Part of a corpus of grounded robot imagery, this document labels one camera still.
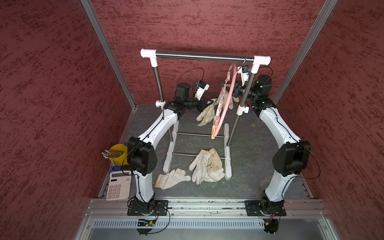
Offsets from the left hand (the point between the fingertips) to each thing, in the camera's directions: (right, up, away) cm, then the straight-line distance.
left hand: (211, 103), depth 79 cm
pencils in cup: (-53, -27, -3) cm, 60 cm away
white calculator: (-51, -45, +1) cm, 68 cm away
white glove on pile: (-6, -36, +6) cm, 37 cm away
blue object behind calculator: (-55, -37, +4) cm, 66 cm away
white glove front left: (-25, -43, +2) cm, 50 cm away
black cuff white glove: (-2, -6, +4) cm, 7 cm away
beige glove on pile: (+3, -34, +7) cm, 35 cm away
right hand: (+5, +8, -5) cm, 11 cm away
